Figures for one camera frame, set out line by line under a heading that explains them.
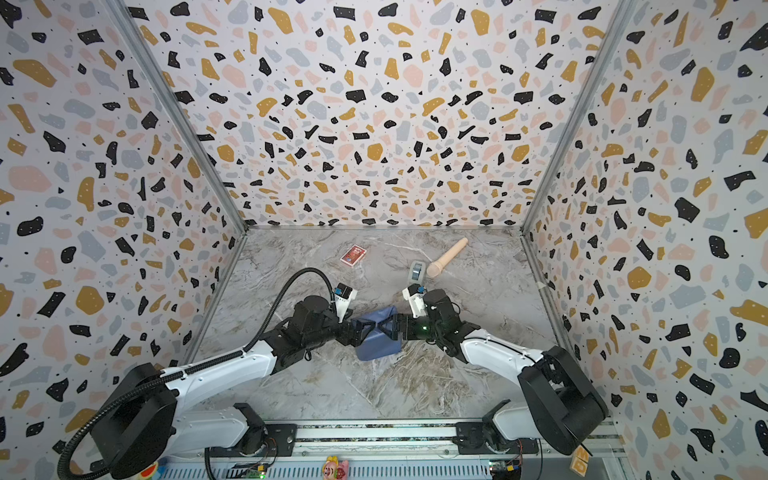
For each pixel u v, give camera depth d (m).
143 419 0.41
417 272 1.03
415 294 0.79
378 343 0.80
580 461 0.71
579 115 0.89
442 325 0.67
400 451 0.73
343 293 0.73
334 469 0.67
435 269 1.05
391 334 0.75
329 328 0.72
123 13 0.69
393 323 0.75
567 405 0.43
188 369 0.47
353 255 1.12
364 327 0.75
